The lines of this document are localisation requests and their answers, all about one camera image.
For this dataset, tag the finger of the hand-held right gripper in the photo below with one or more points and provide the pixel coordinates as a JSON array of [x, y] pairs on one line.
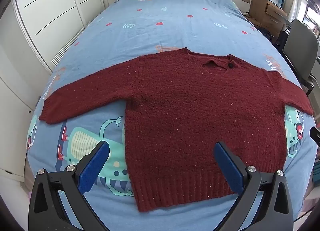
[[315, 134]]

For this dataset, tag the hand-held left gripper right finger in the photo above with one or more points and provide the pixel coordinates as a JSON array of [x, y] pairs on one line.
[[230, 168]]

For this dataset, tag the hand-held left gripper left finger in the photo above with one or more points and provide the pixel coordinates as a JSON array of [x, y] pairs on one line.
[[93, 166]]

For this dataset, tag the dark red knit sweater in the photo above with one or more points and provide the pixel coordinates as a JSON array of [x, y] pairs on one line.
[[195, 111]]

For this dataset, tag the grey chair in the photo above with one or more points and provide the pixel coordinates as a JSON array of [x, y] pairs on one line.
[[300, 43]]

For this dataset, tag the black bag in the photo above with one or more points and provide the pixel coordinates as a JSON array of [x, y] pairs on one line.
[[282, 37]]

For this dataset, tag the wooden drawer cabinet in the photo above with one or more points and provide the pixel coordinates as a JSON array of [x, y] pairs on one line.
[[267, 13]]

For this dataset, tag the blue printed bed sheet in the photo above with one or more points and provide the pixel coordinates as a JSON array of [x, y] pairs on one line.
[[160, 23]]

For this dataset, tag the white wardrobe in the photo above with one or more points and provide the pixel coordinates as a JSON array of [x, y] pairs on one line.
[[52, 8]]

